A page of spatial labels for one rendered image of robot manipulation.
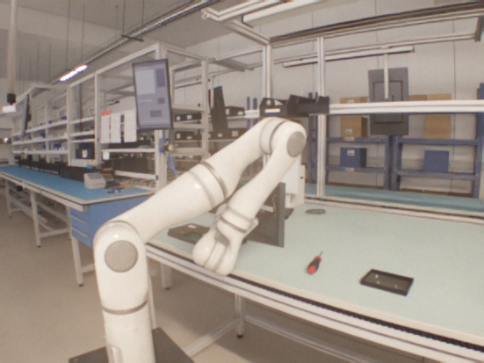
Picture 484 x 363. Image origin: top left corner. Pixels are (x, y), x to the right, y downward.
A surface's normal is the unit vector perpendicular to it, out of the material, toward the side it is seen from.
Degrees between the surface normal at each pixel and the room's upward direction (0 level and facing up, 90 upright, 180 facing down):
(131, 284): 93
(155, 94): 101
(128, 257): 91
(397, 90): 98
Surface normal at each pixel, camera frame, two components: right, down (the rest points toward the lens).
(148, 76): -0.23, 0.31
